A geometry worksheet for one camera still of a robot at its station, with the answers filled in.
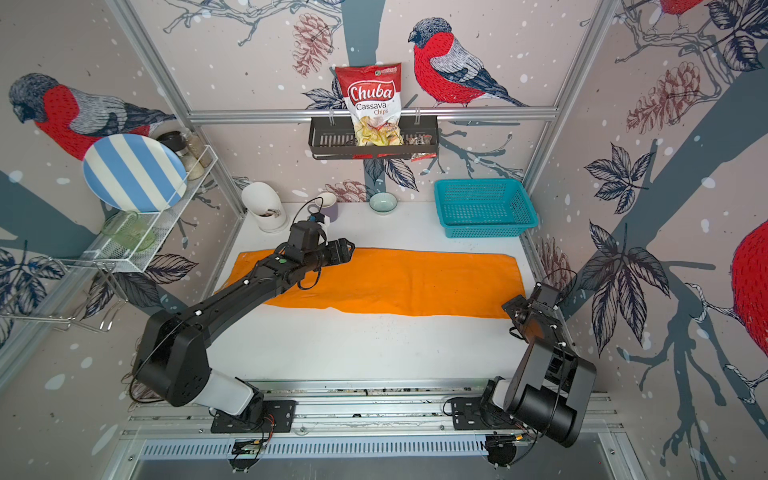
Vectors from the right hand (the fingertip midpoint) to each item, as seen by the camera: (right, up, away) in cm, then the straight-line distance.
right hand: (517, 308), depth 91 cm
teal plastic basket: (0, +34, +32) cm, 46 cm away
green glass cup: (-103, +24, -21) cm, 108 cm away
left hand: (-51, +21, -5) cm, 56 cm away
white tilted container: (-88, +35, +19) cm, 97 cm away
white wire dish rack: (-103, +19, -26) cm, 108 cm away
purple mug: (-63, +34, +20) cm, 74 cm away
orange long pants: (-12, +7, +7) cm, 15 cm away
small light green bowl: (-43, +36, +28) cm, 62 cm away
